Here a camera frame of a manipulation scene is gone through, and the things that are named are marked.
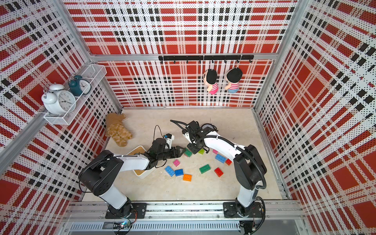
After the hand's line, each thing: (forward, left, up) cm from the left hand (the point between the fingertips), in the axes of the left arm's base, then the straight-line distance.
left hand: (184, 150), depth 91 cm
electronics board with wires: (-39, +27, -3) cm, 47 cm away
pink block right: (-16, -16, +30) cm, 37 cm away
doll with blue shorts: (+40, -32, +26) cm, 57 cm away
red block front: (-13, -21, -4) cm, 25 cm away
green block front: (-11, -13, -3) cm, 17 cm away
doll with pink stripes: (+40, -17, +25) cm, 50 cm away
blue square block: (-13, +3, -3) cm, 14 cm away
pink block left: (-7, +5, -4) cm, 9 cm away
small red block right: (-6, -28, -4) cm, 29 cm away
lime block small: (-7, -11, +11) cm, 17 cm away
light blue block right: (-4, -23, -5) cm, 24 cm away
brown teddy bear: (+13, +46, +5) cm, 48 cm away
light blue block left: (-12, +8, -4) cm, 15 cm away
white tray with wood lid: (-16, +23, +1) cm, 28 cm away
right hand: (0, -8, +4) cm, 10 cm away
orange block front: (-16, -3, -3) cm, 17 cm away
